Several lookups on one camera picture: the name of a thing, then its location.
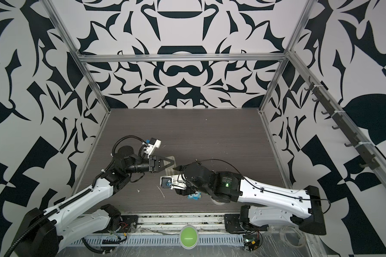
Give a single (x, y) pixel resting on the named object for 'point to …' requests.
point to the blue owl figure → (195, 196)
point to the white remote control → (169, 171)
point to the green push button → (188, 236)
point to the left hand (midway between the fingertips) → (174, 161)
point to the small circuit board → (251, 241)
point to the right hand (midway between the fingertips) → (174, 173)
